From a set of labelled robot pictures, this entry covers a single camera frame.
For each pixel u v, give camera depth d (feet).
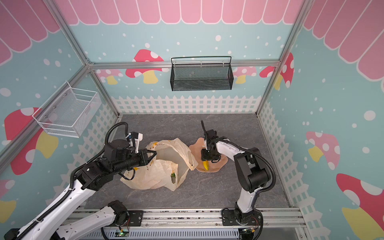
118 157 1.60
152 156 2.18
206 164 2.94
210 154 2.67
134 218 2.44
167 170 2.23
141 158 1.93
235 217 2.16
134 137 1.97
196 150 3.09
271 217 2.50
